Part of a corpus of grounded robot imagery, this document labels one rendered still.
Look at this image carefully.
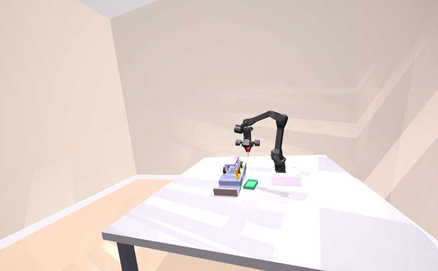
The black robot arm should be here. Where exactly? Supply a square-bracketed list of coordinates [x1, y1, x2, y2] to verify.
[234, 110, 288, 173]

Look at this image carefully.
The pale lavender ramp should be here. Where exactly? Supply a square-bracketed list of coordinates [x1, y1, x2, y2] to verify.
[213, 162, 247, 196]

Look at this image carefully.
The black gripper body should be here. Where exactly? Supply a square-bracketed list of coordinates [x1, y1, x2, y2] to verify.
[235, 135, 260, 146]

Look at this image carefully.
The green tray floor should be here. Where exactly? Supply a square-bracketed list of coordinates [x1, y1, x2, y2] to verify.
[246, 181, 256, 187]

